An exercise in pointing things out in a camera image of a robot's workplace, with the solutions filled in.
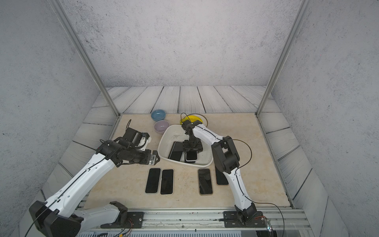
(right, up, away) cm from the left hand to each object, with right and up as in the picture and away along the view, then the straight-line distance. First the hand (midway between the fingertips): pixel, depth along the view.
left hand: (154, 159), depth 74 cm
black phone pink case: (+26, -16, +12) cm, 33 cm away
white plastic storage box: (+6, +11, +33) cm, 35 cm away
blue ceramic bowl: (-9, +25, +44) cm, 51 cm away
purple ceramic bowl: (-5, +16, +34) cm, 38 cm away
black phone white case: (+4, -16, +11) cm, 19 cm away
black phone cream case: (+35, -13, +10) cm, 39 cm away
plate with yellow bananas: (+20, +22, +37) cm, 48 cm away
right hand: (+17, 0, +21) cm, 27 cm away
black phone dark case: (+9, 0, +21) cm, 23 cm away
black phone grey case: (+18, -3, +19) cm, 26 cm away
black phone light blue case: (-3, -14, +9) cm, 17 cm away
